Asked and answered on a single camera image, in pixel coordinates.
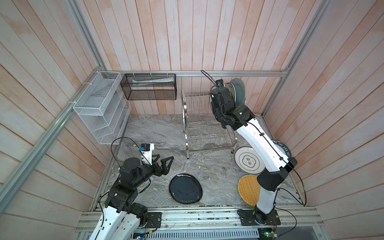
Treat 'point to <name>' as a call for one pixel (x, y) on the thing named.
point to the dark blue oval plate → (185, 189)
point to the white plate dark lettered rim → (282, 147)
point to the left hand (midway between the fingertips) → (166, 160)
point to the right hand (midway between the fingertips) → (222, 100)
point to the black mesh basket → (149, 86)
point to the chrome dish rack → (202, 131)
